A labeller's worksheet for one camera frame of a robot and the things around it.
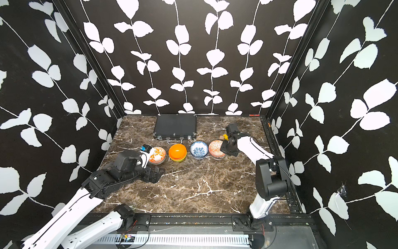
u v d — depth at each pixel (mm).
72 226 430
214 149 954
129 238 710
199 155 954
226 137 1072
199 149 982
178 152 950
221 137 1061
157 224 747
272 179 467
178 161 945
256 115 1233
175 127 1078
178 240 701
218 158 954
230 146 691
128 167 522
